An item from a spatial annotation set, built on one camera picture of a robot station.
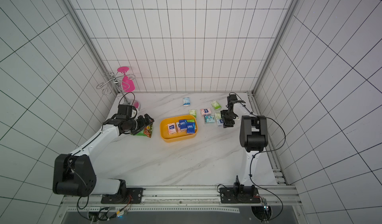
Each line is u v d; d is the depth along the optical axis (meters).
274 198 0.73
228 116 0.86
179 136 0.92
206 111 1.04
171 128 0.95
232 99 0.84
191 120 0.95
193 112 1.04
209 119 1.00
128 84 0.88
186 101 1.11
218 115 1.02
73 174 0.41
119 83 0.90
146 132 0.92
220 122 0.98
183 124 0.94
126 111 0.68
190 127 0.90
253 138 0.54
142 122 0.78
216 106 1.10
